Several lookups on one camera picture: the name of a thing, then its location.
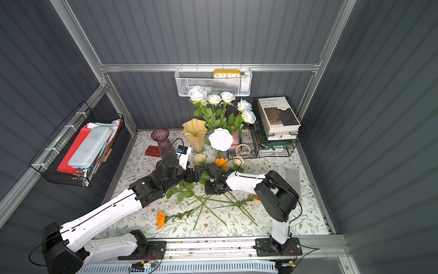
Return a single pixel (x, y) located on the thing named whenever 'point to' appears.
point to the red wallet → (153, 150)
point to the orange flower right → (256, 198)
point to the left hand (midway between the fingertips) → (197, 165)
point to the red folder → (75, 146)
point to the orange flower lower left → (161, 218)
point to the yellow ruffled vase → (195, 129)
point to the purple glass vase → (161, 135)
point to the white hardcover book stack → (278, 119)
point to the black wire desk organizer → (251, 141)
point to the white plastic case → (90, 147)
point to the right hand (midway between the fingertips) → (209, 188)
